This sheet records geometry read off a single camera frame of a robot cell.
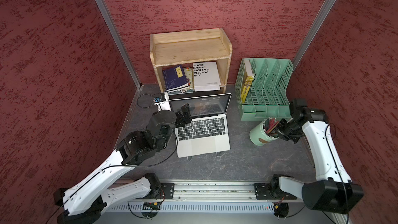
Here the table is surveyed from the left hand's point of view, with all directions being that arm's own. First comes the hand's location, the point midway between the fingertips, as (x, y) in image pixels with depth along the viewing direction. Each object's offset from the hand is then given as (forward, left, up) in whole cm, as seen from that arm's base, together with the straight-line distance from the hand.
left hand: (178, 110), depth 63 cm
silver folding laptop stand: (-9, -4, -33) cm, 35 cm away
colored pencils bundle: (+3, -45, -16) cm, 48 cm away
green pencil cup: (-2, -39, -20) cm, 44 cm away
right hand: (-4, -46, -17) cm, 50 cm away
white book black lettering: (+32, -12, -10) cm, 36 cm away
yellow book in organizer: (+32, -38, -9) cm, 50 cm away
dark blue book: (+33, +7, -12) cm, 35 cm away
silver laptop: (+4, -13, -26) cm, 30 cm away
